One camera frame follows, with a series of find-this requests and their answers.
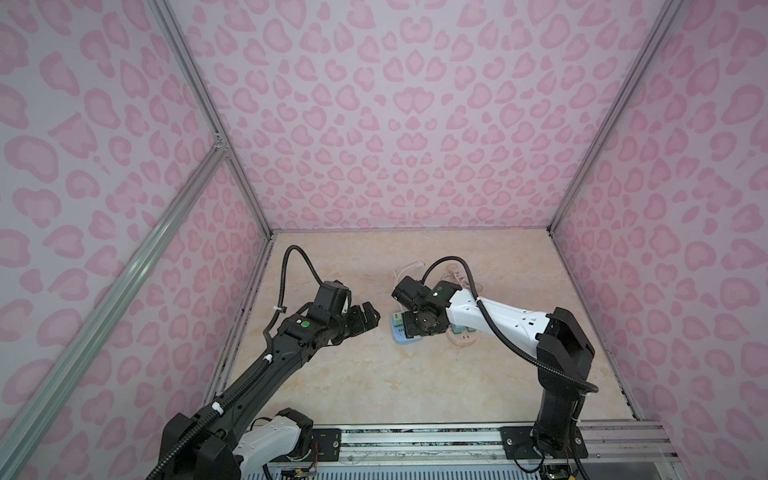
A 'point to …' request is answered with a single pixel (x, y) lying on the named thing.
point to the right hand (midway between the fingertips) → (412, 328)
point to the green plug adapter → (398, 318)
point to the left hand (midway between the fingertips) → (375, 320)
